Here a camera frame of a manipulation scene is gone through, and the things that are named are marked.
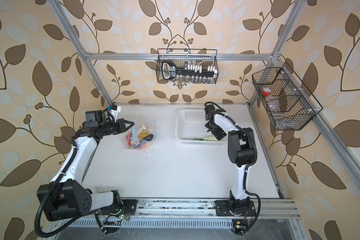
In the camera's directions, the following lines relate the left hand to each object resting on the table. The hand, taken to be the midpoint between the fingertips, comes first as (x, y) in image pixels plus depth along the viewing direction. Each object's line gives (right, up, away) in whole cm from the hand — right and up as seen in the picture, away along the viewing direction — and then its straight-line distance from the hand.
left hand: (133, 122), depth 78 cm
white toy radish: (+44, -10, +16) cm, 48 cm away
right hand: (+46, -8, +20) cm, 51 cm away
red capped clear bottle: (+72, +16, +3) cm, 74 cm away
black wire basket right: (+79, +9, -5) cm, 80 cm away
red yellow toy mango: (+4, -14, +10) cm, 18 cm away
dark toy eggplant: (+5, -9, +11) cm, 16 cm away
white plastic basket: (+31, -5, +21) cm, 38 cm away
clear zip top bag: (0, -2, +13) cm, 13 cm away
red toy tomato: (-9, -10, +16) cm, 21 cm away
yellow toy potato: (-1, -8, +19) cm, 20 cm away
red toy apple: (0, -12, +3) cm, 12 cm away
